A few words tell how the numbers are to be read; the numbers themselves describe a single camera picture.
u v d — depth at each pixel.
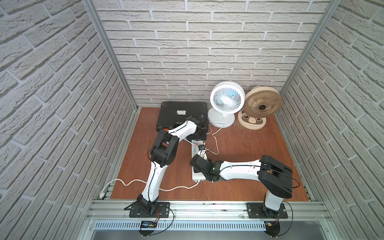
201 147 0.76
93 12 0.71
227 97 0.88
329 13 0.71
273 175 0.49
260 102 0.90
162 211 0.73
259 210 0.72
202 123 0.81
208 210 0.76
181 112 1.07
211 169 0.64
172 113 1.07
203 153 0.76
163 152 0.57
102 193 0.81
